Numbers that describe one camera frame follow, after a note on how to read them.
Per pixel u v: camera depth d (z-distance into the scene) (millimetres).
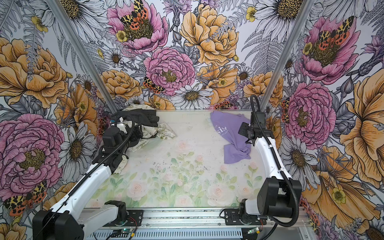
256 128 597
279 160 465
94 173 511
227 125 1145
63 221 387
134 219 730
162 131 1022
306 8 720
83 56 878
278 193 411
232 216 741
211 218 760
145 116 1037
